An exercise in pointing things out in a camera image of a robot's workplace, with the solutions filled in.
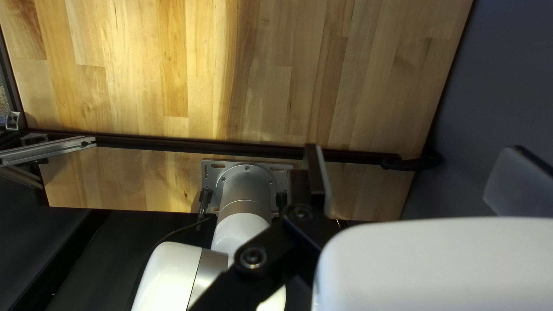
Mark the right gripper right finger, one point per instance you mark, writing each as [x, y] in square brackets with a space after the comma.
[522, 185]

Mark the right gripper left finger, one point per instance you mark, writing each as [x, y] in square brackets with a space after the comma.
[259, 259]

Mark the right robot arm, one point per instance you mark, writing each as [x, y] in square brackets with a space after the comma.
[242, 194]

